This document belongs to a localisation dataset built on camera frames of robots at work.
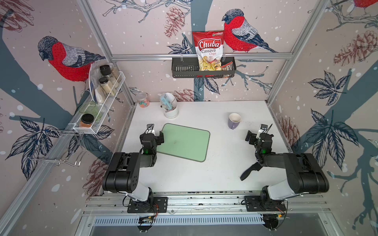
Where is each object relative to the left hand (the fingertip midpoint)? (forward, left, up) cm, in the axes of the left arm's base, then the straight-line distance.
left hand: (154, 128), depth 94 cm
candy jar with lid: (+31, +16, -5) cm, 35 cm away
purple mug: (+10, -55, -4) cm, 56 cm away
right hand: (0, -66, -2) cm, 66 cm away
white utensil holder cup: (+18, -8, +4) cm, 20 cm away
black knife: (-22, -63, -8) cm, 67 cm away
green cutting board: (-5, -23, -10) cm, 26 cm away
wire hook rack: (-26, +27, +26) cm, 46 cm away
